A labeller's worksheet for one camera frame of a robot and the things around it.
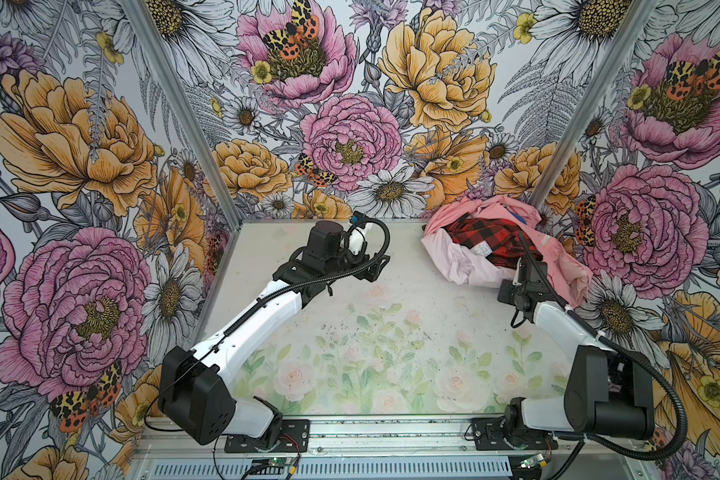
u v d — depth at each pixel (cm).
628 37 75
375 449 73
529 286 70
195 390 40
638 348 76
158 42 76
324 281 52
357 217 66
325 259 59
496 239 96
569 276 93
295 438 73
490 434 74
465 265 93
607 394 43
